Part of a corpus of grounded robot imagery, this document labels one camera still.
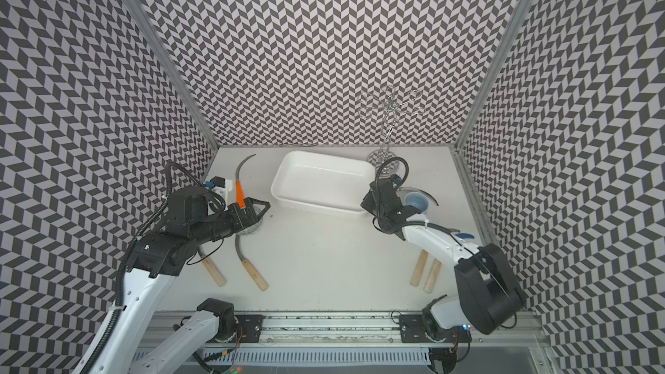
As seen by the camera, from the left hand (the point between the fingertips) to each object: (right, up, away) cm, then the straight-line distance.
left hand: (259, 214), depth 68 cm
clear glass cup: (+1, -2, -10) cm, 10 cm away
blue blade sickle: (+53, -20, +15) cm, 59 cm away
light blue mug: (+50, 0, +28) cm, 57 cm away
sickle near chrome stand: (+40, +6, +8) cm, 41 cm away
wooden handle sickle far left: (-19, -21, +14) cm, 32 cm away
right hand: (+30, +1, +19) cm, 36 cm away
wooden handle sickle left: (-6, -22, +14) cm, 27 cm away
